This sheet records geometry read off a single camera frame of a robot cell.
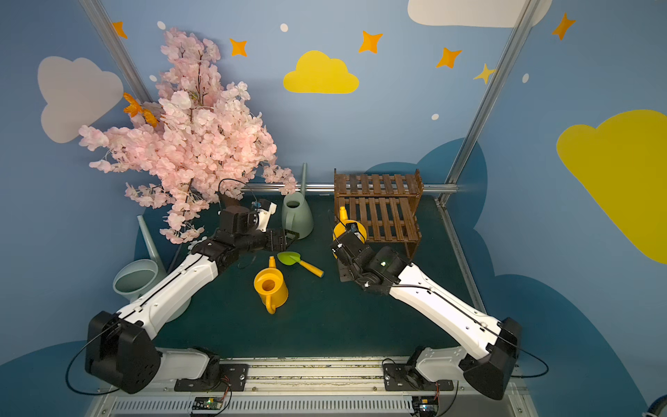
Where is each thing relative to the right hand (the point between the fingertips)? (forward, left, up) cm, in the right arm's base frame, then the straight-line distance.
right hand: (351, 259), depth 75 cm
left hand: (+9, +20, +1) cm, 22 cm away
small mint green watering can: (+24, +21, -7) cm, 33 cm away
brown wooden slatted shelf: (+31, -14, -9) cm, 35 cm away
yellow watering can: (+3, +2, +12) cm, 13 cm away
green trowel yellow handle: (+11, +23, -20) cm, 32 cm away
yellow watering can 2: (-5, +25, -11) cm, 28 cm away
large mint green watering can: (-9, +62, -1) cm, 63 cm away
